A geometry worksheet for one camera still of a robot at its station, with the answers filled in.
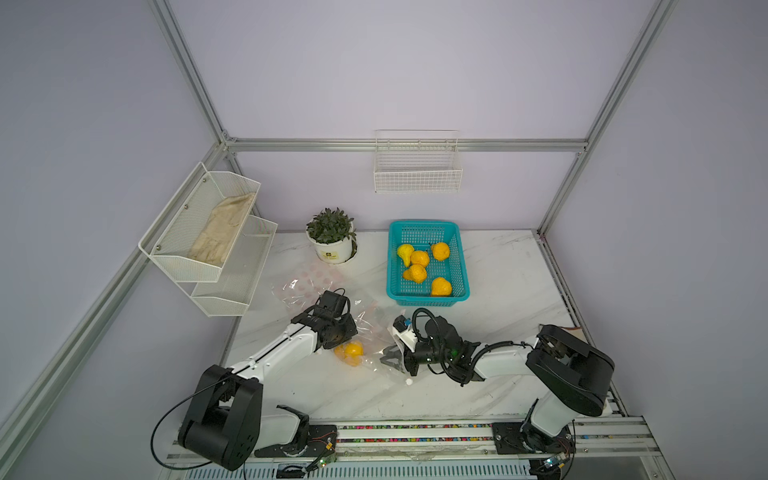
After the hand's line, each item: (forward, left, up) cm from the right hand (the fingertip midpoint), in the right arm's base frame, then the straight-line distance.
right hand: (387, 356), depth 82 cm
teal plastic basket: (+48, -13, -1) cm, 50 cm away
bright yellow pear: (+39, -6, 0) cm, 40 cm away
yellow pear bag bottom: (0, +10, +3) cm, 10 cm away
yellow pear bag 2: (+24, -18, -1) cm, 30 cm away
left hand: (+8, +11, -1) cm, 14 cm away
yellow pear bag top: (+29, -10, 0) cm, 31 cm away
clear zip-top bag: (+28, +30, -5) cm, 41 cm away
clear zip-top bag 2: (+7, +5, -4) cm, 9 cm away
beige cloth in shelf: (+28, +45, +26) cm, 58 cm away
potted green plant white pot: (+36, +17, +13) cm, 42 cm away
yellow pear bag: (+36, -12, 0) cm, 38 cm away
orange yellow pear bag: (+39, -20, 0) cm, 44 cm away
